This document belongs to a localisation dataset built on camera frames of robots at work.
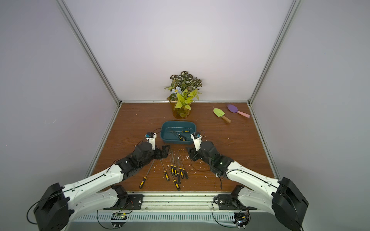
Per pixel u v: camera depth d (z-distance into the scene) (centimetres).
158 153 71
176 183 79
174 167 85
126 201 67
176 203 75
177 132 100
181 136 97
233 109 115
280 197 40
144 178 81
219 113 114
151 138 71
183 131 100
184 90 96
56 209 39
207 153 59
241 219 70
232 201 64
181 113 109
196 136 68
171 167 85
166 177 81
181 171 83
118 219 72
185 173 83
